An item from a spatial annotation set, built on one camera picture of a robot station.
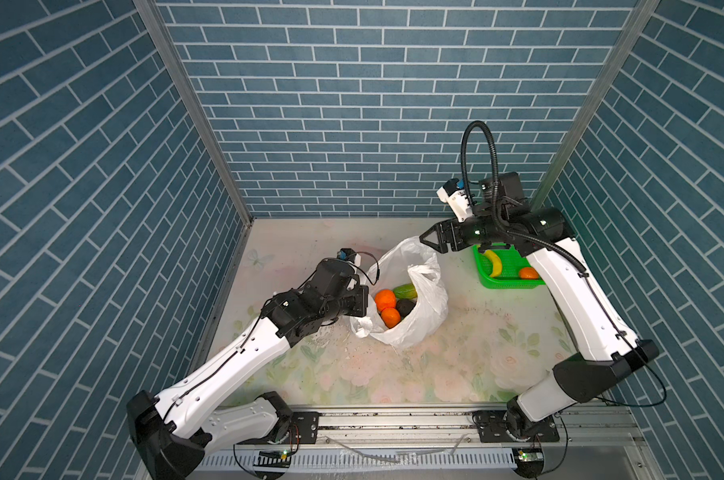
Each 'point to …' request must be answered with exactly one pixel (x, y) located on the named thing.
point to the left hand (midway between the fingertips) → (371, 295)
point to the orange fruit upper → (385, 299)
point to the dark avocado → (404, 306)
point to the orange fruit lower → (390, 316)
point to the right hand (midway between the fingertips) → (429, 230)
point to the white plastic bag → (409, 262)
